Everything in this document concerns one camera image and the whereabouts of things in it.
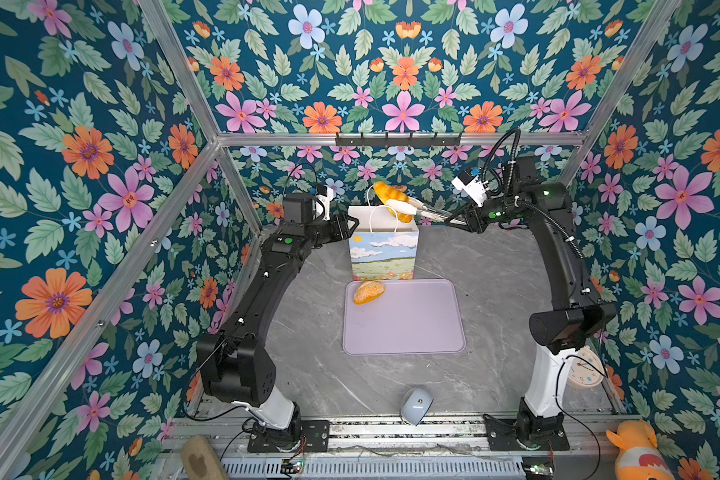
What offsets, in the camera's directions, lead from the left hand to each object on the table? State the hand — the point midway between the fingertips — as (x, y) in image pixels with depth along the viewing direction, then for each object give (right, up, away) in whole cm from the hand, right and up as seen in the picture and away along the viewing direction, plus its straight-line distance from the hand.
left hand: (356, 212), depth 76 cm
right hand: (+25, -1, 0) cm, 25 cm away
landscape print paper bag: (+7, -8, +12) cm, 16 cm away
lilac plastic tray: (+16, -32, +21) cm, 41 cm away
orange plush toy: (+63, -56, -12) cm, 85 cm away
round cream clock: (+62, -44, +6) cm, 77 cm away
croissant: (+8, +5, +1) cm, 10 cm away
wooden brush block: (-35, -59, -8) cm, 69 cm away
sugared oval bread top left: (+2, -23, +20) cm, 31 cm away
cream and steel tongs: (+15, +2, 0) cm, 15 cm away
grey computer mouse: (+15, -47, -5) cm, 49 cm away
